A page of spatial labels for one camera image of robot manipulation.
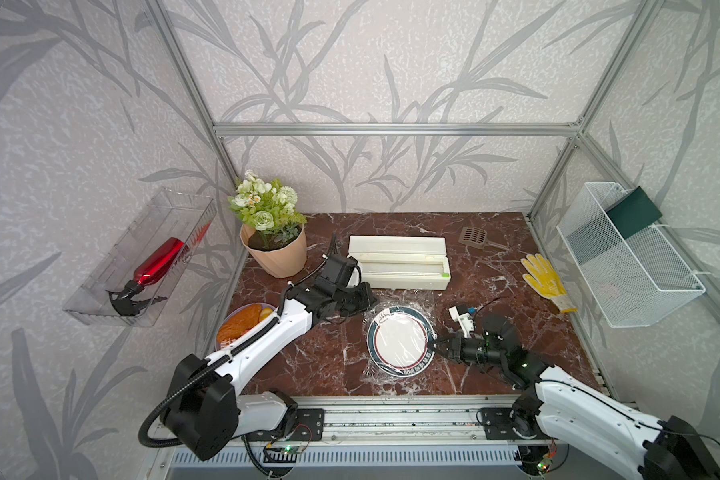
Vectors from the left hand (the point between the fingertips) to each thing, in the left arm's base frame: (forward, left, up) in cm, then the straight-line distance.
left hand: (381, 302), depth 79 cm
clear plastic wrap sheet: (+8, -16, -16) cm, 24 cm away
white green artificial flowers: (+23, +33, +11) cm, 42 cm away
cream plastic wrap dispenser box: (+15, -7, -3) cm, 17 cm away
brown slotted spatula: (+34, -37, -13) cm, 52 cm away
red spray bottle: (-9, +51, +17) cm, 55 cm away
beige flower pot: (+17, +32, -6) cm, 37 cm away
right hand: (-10, -12, -5) cm, 16 cm away
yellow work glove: (+16, -57, -15) cm, 62 cm away
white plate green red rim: (-8, -5, -5) cm, 11 cm away
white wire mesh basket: (-5, -53, +19) cm, 57 cm away
